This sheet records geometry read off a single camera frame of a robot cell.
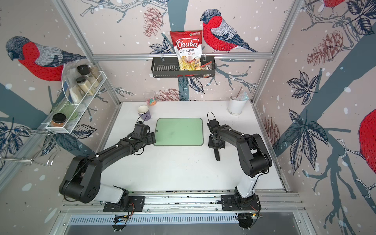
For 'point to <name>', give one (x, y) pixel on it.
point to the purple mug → (144, 112)
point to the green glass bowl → (66, 108)
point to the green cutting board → (182, 131)
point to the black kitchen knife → (217, 154)
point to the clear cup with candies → (150, 97)
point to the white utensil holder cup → (236, 107)
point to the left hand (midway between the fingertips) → (151, 134)
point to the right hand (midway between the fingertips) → (214, 145)
